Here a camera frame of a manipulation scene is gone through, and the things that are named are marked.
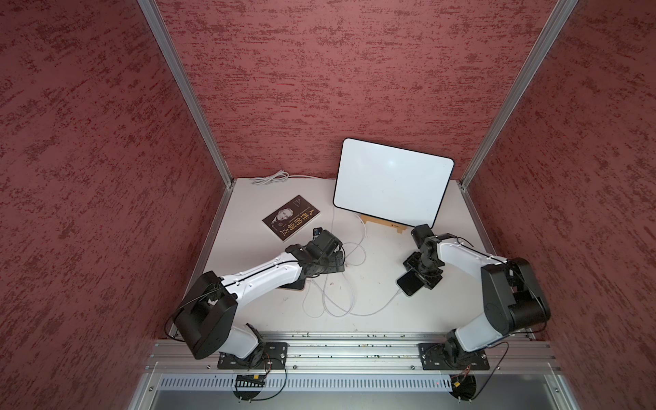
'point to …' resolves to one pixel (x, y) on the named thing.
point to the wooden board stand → (399, 227)
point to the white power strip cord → (277, 176)
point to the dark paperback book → (291, 217)
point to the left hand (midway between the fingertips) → (328, 268)
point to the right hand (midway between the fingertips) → (412, 277)
